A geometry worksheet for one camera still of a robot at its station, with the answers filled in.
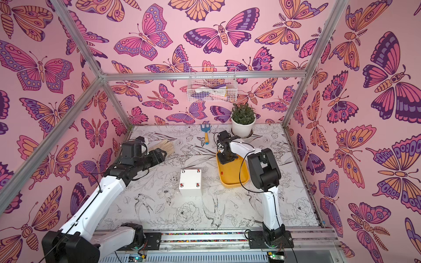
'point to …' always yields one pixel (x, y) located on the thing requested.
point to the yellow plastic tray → (233, 173)
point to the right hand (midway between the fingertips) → (226, 159)
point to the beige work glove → (168, 146)
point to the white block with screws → (191, 183)
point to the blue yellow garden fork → (206, 129)
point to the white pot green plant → (243, 119)
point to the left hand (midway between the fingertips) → (163, 153)
